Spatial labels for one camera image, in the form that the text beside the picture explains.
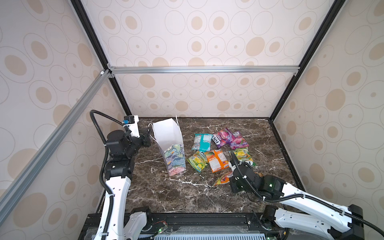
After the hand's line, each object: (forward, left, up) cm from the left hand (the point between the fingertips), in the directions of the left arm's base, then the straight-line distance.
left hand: (154, 126), depth 67 cm
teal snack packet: (+14, -24, -34) cm, 43 cm away
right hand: (-16, -36, -24) cm, 46 cm away
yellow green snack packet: (-1, -20, -32) cm, 38 cm away
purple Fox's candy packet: (+17, -37, -32) cm, 52 cm away
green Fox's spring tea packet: (+5, -49, -34) cm, 60 cm away
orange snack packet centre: (0, -32, -32) cm, 45 cm away
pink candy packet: (+14, -48, -33) cm, 60 cm away
